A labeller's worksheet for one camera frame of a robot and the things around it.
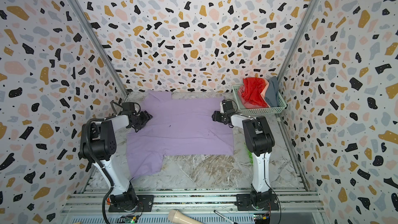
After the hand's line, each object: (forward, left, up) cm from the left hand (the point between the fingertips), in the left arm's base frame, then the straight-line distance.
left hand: (148, 116), depth 101 cm
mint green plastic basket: (+4, -72, -1) cm, 73 cm away
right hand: (+2, -43, -1) cm, 43 cm away
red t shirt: (+17, -70, +6) cm, 72 cm away
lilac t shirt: (-3, -19, -6) cm, 21 cm away
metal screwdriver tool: (-56, -46, -4) cm, 72 cm away
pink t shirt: (+10, -69, -3) cm, 70 cm away
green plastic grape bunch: (-26, -63, -2) cm, 68 cm away
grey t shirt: (+16, -85, +5) cm, 86 cm away
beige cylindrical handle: (-55, -24, 0) cm, 60 cm away
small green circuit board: (-55, -2, -4) cm, 55 cm away
